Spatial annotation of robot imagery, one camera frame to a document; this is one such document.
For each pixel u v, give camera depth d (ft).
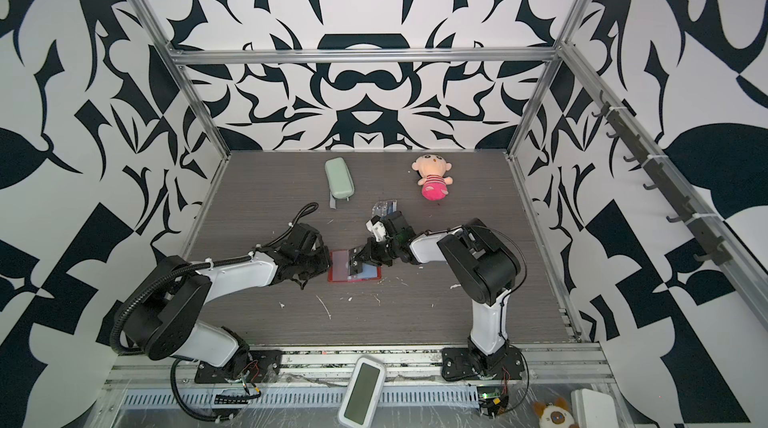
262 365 2.44
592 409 2.15
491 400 2.34
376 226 2.94
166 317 1.43
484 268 1.67
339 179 3.59
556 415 2.17
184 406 2.25
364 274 2.92
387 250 2.69
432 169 3.54
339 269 2.94
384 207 3.32
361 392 2.21
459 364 2.44
